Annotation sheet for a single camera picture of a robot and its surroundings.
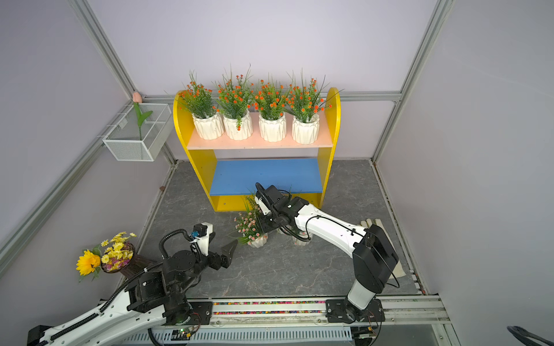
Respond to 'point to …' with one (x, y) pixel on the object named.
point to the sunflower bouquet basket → (117, 254)
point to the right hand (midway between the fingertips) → (260, 222)
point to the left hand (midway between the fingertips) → (227, 239)
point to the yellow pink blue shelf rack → (231, 170)
